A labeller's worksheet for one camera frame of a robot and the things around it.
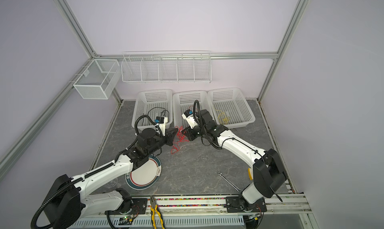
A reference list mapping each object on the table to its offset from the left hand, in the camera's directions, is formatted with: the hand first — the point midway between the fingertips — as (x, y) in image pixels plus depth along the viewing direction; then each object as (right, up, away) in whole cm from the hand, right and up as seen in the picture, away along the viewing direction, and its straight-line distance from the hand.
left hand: (178, 131), depth 78 cm
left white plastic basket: (-25, +17, +42) cm, 52 cm away
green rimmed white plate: (-18, -26, +5) cm, 32 cm away
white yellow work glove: (+40, -25, +5) cm, 47 cm away
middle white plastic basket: (-1, +19, +38) cm, 42 cm away
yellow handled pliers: (-11, -37, -5) cm, 39 cm away
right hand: (+3, -1, +3) cm, 4 cm away
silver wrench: (+32, -31, +1) cm, 44 cm away
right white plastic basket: (+35, +14, +38) cm, 53 cm away
